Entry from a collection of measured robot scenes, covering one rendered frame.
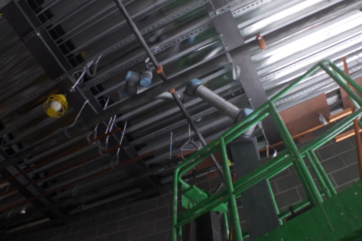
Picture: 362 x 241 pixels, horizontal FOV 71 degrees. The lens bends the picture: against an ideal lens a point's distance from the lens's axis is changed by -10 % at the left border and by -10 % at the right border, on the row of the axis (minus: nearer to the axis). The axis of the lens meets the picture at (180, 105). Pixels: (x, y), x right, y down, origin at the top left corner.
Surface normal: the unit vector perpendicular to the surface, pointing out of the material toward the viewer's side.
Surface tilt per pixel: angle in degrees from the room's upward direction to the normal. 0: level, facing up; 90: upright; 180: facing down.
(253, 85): 180
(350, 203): 90
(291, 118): 180
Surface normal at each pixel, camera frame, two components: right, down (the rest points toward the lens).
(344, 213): -0.69, -0.62
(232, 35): 0.00, 0.51
